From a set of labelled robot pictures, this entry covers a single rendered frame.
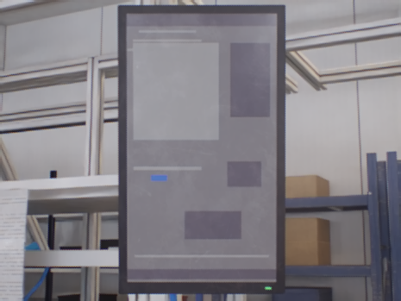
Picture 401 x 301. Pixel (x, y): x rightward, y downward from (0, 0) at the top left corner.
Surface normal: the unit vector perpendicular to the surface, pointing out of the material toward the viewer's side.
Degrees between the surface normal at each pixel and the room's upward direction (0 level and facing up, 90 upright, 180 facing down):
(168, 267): 101
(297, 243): 90
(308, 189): 90
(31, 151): 90
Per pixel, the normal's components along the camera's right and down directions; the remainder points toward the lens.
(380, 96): -0.43, -0.15
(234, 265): 0.00, 0.02
